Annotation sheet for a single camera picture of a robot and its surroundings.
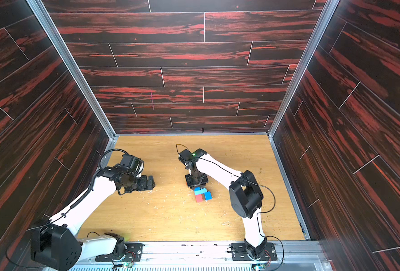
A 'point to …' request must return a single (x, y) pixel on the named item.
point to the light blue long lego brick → (200, 192)
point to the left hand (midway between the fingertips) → (148, 185)
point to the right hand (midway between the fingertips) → (198, 185)
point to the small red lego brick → (199, 198)
